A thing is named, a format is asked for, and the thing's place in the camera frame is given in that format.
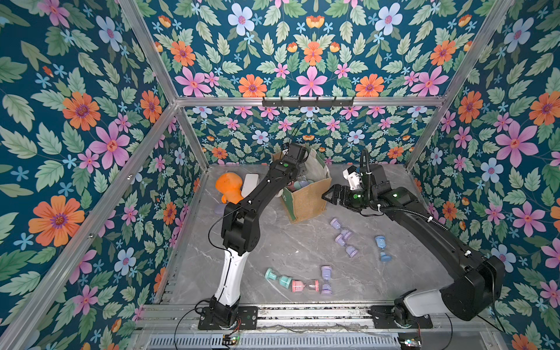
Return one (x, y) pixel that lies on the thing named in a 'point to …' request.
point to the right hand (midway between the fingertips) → (335, 194)
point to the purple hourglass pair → (351, 251)
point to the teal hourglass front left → (284, 281)
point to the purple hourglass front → (326, 271)
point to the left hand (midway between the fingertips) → (302, 165)
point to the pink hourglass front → (298, 286)
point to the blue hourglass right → (380, 242)
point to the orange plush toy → (230, 185)
